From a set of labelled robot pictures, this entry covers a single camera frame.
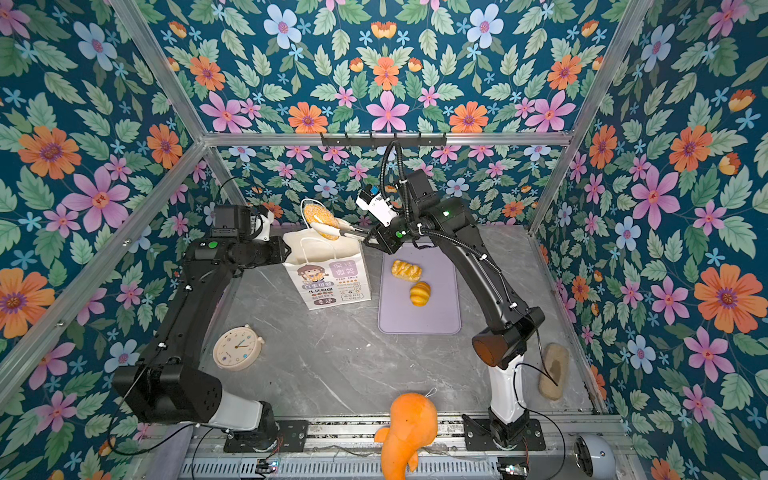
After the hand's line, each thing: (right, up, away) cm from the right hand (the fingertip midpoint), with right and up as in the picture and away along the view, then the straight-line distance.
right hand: (372, 232), depth 70 cm
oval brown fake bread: (-13, +4, +1) cm, 14 cm away
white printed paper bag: (-14, -10, +12) cm, 21 cm away
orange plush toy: (+10, -45, -3) cm, 46 cm away
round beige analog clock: (-41, -33, +16) cm, 55 cm away
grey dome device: (+49, -49, -7) cm, 70 cm away
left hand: (-23, -2, +6) cm, 24 cm away
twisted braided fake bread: (+8, -11, +31) cm, 34 cm away
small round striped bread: (+13, -18, +27) cm, 35 cm away
